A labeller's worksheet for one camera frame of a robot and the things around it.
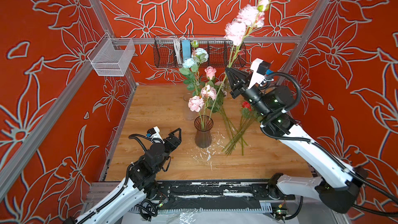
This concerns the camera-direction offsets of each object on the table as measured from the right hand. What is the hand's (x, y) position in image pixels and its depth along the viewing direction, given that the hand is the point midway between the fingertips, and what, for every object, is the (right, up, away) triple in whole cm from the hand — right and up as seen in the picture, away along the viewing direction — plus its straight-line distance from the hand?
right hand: (225, 68), depth 51 cm
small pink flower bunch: (-6, -10, +19) cm, 23 cm away
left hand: (-19, -27, +24) cm, 41 cm away
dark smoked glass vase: (-6, -24, +28) cm, 37 cm away
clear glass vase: (-15, -21, +50) cm, 56 cm away
